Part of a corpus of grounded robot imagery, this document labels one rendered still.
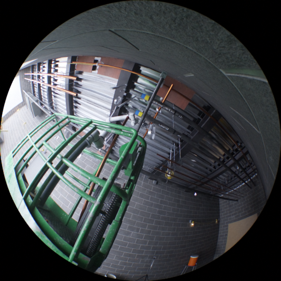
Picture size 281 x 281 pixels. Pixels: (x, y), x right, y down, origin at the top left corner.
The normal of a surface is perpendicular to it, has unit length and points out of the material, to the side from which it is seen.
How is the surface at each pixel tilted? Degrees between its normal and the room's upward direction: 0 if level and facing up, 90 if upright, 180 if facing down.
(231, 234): 90
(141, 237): 90
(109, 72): 180
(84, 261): 90
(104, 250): 90
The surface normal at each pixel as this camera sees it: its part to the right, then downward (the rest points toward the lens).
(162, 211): 0.36, -0.65
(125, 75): -0.28, 0.61
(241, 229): -0.89, -0.45
